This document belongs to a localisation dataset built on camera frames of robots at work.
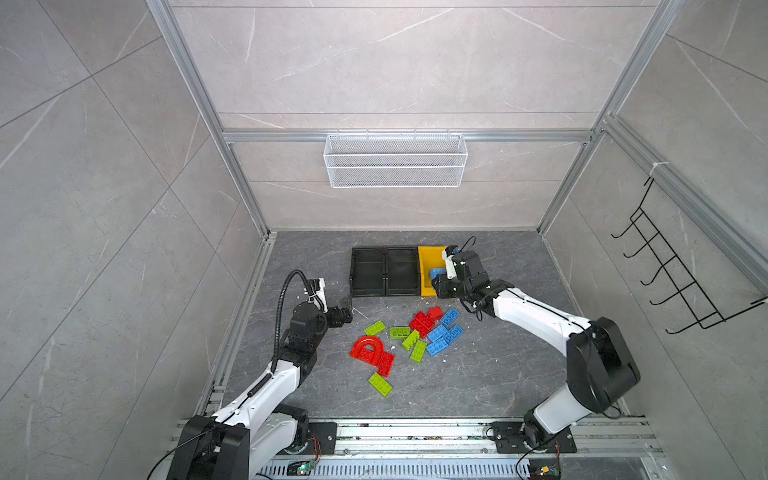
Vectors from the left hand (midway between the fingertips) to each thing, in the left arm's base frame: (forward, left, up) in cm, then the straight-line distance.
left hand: (335, 290), depth 85 cm
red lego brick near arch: (-17, -14, -14) cm, 26 cm away
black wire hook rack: (-18, -83, +17) cm, 86 cm away
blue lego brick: (-4, -35, -12) cm, 37 cm away
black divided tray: (+12, -15, -7) cm, 20 cm away
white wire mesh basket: (+42, -20, +15) cm, 49 cm away
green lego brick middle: (-8, -18, -13) cm, 24 cm away
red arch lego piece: (-12, -9, -14) cm, 20 cm away
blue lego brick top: (+6, -31, 0) cm, 31 cm away
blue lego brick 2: (-9, -30, -13) cm, 34 cm away
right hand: (+5, -30, -2) cm, 31 cm away
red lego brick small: (-1, -31, -13) cm, 34 cm away
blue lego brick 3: (-9, -35, -13) cm, 39 cm away
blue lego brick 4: (-12, -30, -13) cm, 35 cm away
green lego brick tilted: (-11, -22, -12) cm, 27 cm away
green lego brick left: (-6, -11, -14) cm, 19 cm away
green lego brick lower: (-13, -24, -14) cm, 31 cm away
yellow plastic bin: (+20, -31, -12) cm, 39 cm away
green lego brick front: (-23, -13, -12) cm, 29 cm away
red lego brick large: (-5, -26, -13) cm, 29 cm away
